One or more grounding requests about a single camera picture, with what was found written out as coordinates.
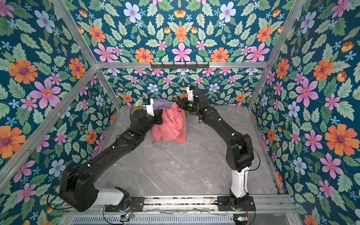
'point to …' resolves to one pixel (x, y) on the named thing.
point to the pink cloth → (174, 128)
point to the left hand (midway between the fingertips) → (164, 105)
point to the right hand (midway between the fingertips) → (176, 100)
